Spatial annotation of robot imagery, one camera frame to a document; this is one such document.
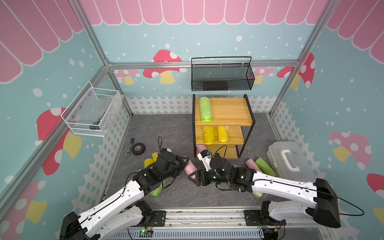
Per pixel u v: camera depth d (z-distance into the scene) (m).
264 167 0.87
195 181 0.62
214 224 0.74
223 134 0.83
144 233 0.73
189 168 0.70
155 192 0.79
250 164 0.89
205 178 0.61
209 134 0.82
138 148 1.00
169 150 0.74
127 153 0.96
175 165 0.58
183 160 0.72
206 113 0.68
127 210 0.58
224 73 0.93
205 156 0.65
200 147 0.96
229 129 0.88
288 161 0.81
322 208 0.39
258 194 0.78
